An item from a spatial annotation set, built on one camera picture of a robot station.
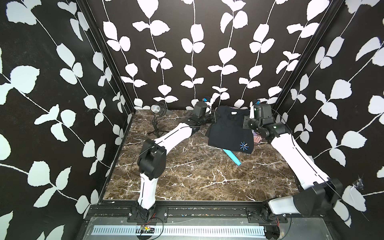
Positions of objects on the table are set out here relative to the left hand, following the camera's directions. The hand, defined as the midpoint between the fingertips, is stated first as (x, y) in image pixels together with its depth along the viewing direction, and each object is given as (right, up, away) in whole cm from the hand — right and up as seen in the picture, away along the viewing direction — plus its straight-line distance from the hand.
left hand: (222, 112), depth 85 cm
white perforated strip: (-13, -58, -15) cm, 62 cm away
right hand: (+11, -2, -5) cm, 12 cm away
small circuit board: (-40, -58, -14) cm, 72 cm away
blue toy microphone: (+7, -26, +10) cm, 29 cm away
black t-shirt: (+3, -11, +2) cm, 12 cm away
